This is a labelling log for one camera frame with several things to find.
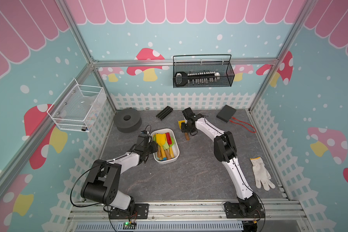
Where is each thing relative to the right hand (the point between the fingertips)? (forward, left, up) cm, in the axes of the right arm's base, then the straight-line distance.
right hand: (184, 129), depth 107 cm
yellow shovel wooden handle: (-7, -2, 0) cm, 7 cm away
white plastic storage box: (-18, +6, +3) cm, 19 cm away
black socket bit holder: (+13, +1, +34) cm, 37 cm away
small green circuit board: (-59, +30, -4) cm, 66 cm away
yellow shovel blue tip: (-10, +16, +3) cm, 19 cm away
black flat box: (+17, -36, -2) cm, 40 cm away
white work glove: (-35, -45, 0) cm, 57 cm away
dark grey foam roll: (+5, +42, +5) cm, 43 cm away
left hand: (-17, +19, +3) cm, 25 cm away
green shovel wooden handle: (-21, +17, +4) cm, 27 cm away
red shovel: (-11, +10, +1) cm, 15 cm away
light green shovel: (-16, +13, +1) cm, 21 cm away
